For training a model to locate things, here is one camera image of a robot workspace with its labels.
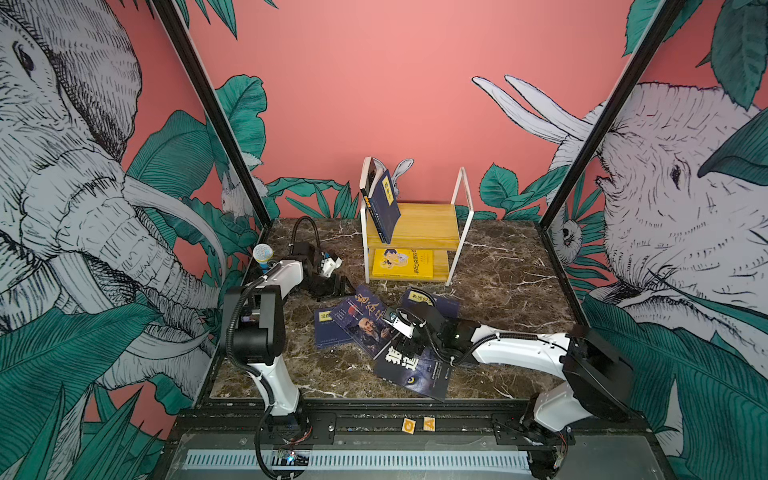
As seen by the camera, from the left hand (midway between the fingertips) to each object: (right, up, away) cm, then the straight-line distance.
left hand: (346, 288), depth 92 cm
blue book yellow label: (+12, +24, -8) cm, 28 cm away
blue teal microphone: (-20, +11, -13) cm, 27 cm away
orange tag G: (+19, -32, -19) cm, 41 cm away
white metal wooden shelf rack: (+25, +14, -3) cm, 29 cm away
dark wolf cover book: (+23, -22, -10) cm, 34 cm away
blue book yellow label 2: (-5, -13, -2) cm, 14 cm away
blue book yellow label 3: (+34, -7, +5) cm, 35 cm away
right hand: (+16, -9, -9) cm, 21 cm away
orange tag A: (+24, -32, -18) cm, 44 cm away
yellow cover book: (+19, +8, +10) cm, 23 cm away
